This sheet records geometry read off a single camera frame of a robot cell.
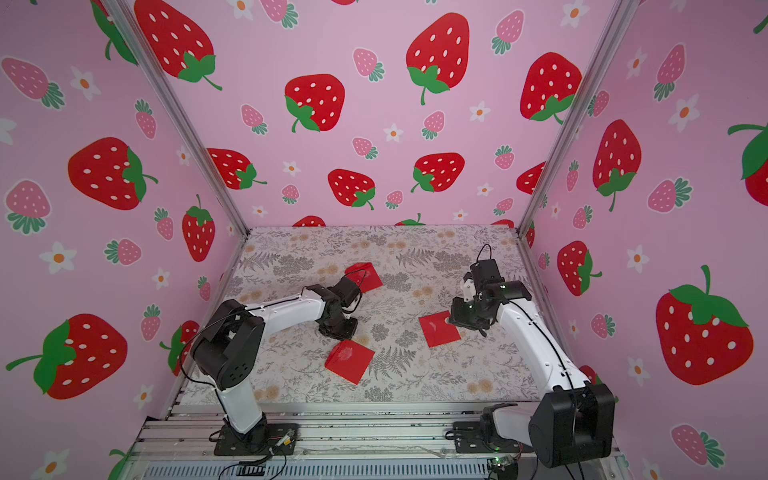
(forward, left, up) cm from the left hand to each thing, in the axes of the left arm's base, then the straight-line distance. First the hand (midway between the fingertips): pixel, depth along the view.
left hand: (351, 336), depth 92 cm
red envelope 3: (+24, -3, 0) cm, 24 cm away
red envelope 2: (-8, 0, -1) cm, 8 cm away
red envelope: (+2, -27, 0) cm, 27 cm away
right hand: (-1, -32, +14) cm, 34 cm away
